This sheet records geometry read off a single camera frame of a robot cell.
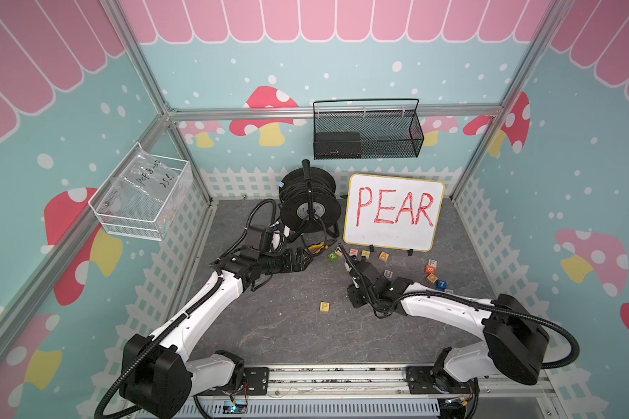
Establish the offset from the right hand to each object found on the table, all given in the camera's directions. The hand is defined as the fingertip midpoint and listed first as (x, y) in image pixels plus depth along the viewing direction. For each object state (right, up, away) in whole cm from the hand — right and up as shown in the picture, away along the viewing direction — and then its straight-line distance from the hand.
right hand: (351, 289), depth 86 cm
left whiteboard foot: (+10, +13, +16) cm, 23 cm away
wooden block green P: (-9, -6, +1) cm, 11 cm away
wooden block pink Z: (+3, +11, +15) cm, 19 cm away
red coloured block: (+31, +5, +10) cm, 33 cm away
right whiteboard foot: (+25, +11, +15) cm, 31 cm away
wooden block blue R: (+14, +4, +8) cm, 17 cm away
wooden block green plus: (+7, +11, +14) cm, 19 cm away
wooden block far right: (+33, +7, +13) cm, 36 cm away
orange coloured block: (+31, +2, +8) cm, 32 cm away
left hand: (-16, +10, -7) cm, 20 cm away
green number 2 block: (-5, +9, +14) cm, 17 cm away
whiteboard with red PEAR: (+17, +26, +10) cm, 33 cm away
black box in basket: (-4, +49, +1) cm, 49 cm away
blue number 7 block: (+33, 0, +6) cm, 34 cm away
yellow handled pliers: (-13, +13, +16) cm, 24 cm away
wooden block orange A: (+14, +10, +13) cm, 22 cm away
